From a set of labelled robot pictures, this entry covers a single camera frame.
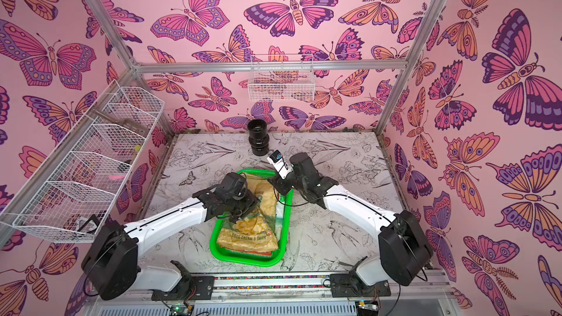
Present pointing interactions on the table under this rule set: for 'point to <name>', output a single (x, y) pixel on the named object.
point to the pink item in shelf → (116, 176)
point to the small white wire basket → (282, 85)
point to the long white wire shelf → (80, 188)
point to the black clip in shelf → (94, 218)
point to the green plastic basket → (283, 225)
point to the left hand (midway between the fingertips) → (264, 201)
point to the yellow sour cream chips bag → (257, 232)
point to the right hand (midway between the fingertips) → (269, 177)
